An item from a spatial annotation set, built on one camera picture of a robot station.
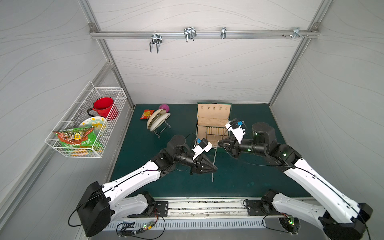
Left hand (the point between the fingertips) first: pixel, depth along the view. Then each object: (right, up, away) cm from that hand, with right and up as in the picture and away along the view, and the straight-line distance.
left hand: (214, 172), depth 59 cm
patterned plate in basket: (-53, +20, +8) cm, 57 cm away
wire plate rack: (-33, +9, +40) cm, 52 cm away
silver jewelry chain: (0, +5, +1) cm, 5 cm away
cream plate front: (-29, +20, +29) cm, 46 cm away
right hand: (+3, +12, +5) cm, 13 cm away
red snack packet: (-46, +25, +55) cm, 76 cm away
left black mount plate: (-27, -23, +14) cm, 38 cm away
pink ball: (-31, +31, +52) cm, 68 cm away
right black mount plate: (+22, -23, +14) cm, 34 cm away
